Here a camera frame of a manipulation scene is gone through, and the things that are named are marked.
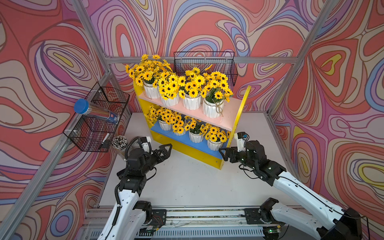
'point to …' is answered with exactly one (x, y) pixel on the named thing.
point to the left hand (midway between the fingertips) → (168, 148)
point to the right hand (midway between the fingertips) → (226, 152)
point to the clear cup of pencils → (120, 143)
